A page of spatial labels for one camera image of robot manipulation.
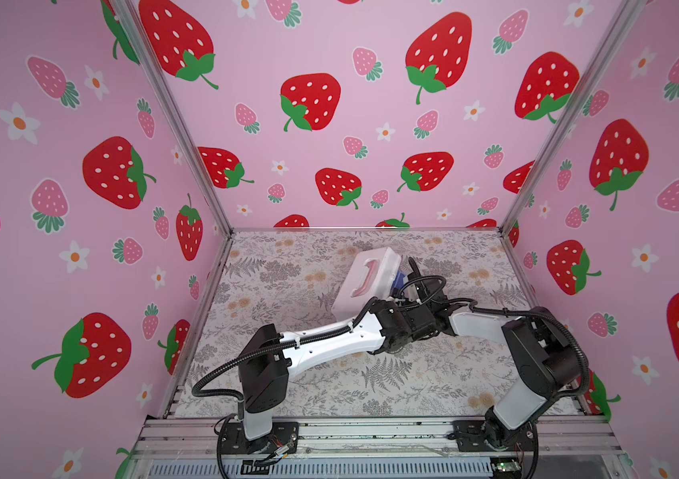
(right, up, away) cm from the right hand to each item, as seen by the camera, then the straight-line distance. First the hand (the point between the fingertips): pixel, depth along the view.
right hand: (388, 307), depth 93 cm
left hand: (-4, -4, -15) cm, 16 cm away
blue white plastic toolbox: (-5, +12, -10) cm, 16 cm away
